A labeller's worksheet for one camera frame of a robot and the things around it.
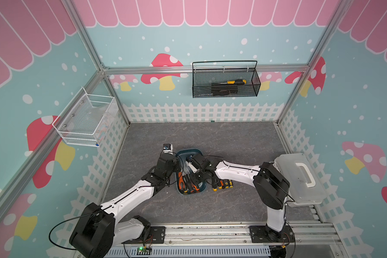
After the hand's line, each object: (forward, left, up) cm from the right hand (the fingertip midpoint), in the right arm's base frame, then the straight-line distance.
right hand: (192, 178), depth 89 cm
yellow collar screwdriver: (-2, -19, -1) cm, 19 cm away
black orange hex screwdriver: (-5, -2, -2) cm, 5 cm away
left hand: (+7, +8, +9) cm, 14 cm away
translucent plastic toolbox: (-9, -56, +7) cm, 57 cm away
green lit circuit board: (-32, +22, -6) cm, 40 cm away
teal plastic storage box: (-4, +4, 0) cm, 6 cm away
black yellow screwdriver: (-5, -12, -2) cm, 13 cm away
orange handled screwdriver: (-2, +6, +3) cm, 7 cm away
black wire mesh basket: (+48, -19, +32) cm, 61 cm away
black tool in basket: (+36, -17, +31) cm, 50 cm away
